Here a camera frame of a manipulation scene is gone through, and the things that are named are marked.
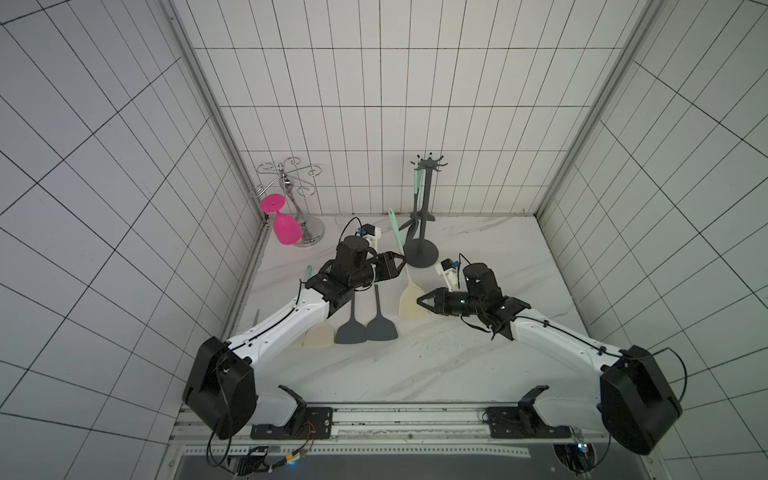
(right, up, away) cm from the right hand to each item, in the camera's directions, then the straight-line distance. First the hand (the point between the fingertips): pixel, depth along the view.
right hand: (418, 294), depth 80 cm
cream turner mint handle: (-2, -2, -1) cm, 3 cm away
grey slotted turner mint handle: (0, +30, +3) cm, 30 cm away
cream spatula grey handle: (-28, -13, +5) cm, 32 cm away
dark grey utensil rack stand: (+5, +10, +28) cm, 30 cm away
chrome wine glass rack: (-39, +20, +37) cm, 58 cm away
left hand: (-5, +8, -1) cm, 10 cm away
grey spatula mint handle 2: (-11, -12, +8) cm, 18 cm away
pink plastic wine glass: (-41, +19, +13) cm, 47 cm away
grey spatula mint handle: (-19, -13, +8) cm, 25 cm away
